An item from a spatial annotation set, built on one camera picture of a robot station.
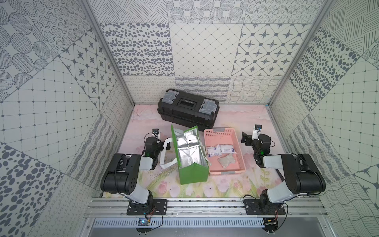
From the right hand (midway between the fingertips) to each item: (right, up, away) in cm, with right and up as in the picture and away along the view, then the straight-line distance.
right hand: (250, 134), depth 95 cm
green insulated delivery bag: (-37, -12, -28) cm, 48 cm away
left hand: (-59, -2, 0) cm, 59 cm away
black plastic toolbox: (-41, +16, +1) cm, 44 cm away
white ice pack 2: (-17, -9, -4) cm, 19 cm away
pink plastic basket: (-23, -2, +4) cm, 23 cm away
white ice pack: (-24, -10, -4) cm, 27 cm away
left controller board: (-62, -43, -23) cm, 79 cm away
